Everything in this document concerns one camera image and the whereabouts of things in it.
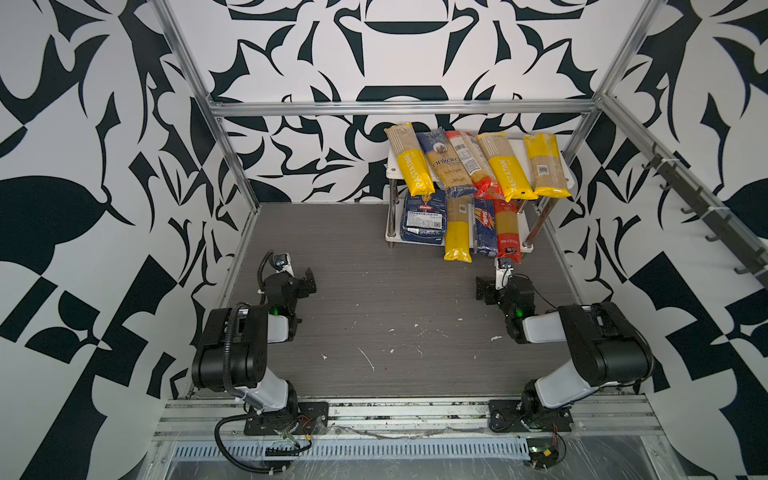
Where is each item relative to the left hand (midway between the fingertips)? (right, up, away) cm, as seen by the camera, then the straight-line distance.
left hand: (292, 266), depth 93 cm
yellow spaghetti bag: (+55, +17, +14) cm, 59 cm away
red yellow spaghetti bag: (+69, +11, +8) cm, 71 cm away
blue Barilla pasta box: (+41, +15, +7) cm, 45 cm away
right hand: (+64, -2, +2) cm, 64 cm away
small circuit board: (+66, -41, -22) cm, 80 cm away
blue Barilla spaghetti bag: (+63, +16, +11) cm, 66 cm away
